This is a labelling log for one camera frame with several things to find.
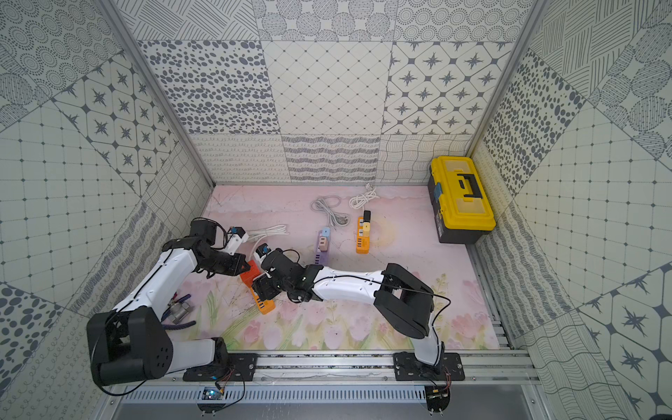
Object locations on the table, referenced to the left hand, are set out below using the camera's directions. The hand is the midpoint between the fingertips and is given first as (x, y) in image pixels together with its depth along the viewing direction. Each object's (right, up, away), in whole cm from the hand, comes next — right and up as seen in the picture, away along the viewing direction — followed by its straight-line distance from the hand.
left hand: (244, 264), depth 84 cm
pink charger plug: (+25, +6, +9) cm, 27 cm away
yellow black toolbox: (+75, +19, +6) cm, 78 cm away
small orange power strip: (+40, +5, +14) cm, 43 cm away
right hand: (+8, -4, -3) cm, 10 cm away
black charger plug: (+42, +15, +17) cm, 47 cm away
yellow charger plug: (+42, +11, +14) cm, 45 cm away
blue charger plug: (+26, +9, +13) cm, 30 cm away
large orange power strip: (+8, -14, -1) cm, 16 cm away
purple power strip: (+25, 0, +11) cm, 27 cm away
